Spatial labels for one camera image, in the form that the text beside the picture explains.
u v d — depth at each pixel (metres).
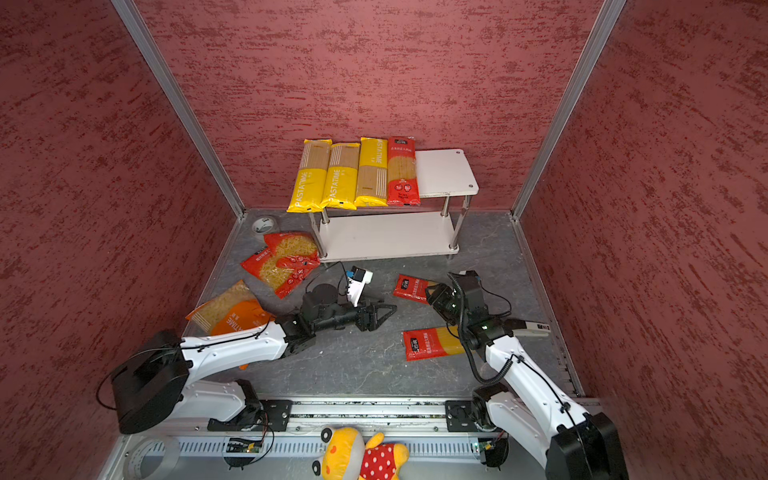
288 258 0.95
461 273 0.77
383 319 0.70
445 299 0.74
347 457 0.63
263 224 1.14
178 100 0.87
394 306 0.72
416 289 0.95
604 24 0.73
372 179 0.79
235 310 0.87
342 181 0.78
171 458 0.68
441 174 0.83
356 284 0.69
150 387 0.42
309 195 0.75
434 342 0.84
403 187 0.76
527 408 0.49
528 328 0.84
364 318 0.67
